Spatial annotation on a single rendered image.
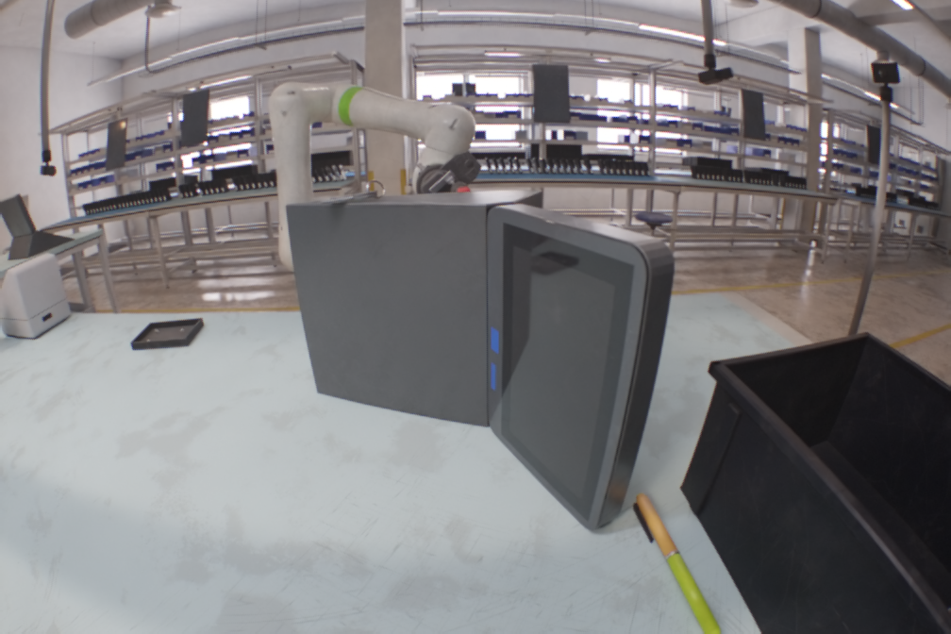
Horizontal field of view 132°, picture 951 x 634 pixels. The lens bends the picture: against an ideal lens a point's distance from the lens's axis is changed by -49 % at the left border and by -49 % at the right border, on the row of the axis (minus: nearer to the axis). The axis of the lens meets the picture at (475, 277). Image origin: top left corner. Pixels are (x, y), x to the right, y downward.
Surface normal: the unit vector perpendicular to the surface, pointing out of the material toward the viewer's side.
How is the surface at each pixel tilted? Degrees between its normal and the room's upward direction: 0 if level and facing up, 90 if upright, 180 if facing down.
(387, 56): 90
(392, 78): 90
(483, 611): 0
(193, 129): 79
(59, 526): 0
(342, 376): 90
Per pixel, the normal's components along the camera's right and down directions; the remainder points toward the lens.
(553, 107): -0.07, 0.19
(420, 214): -0.26, 0.31
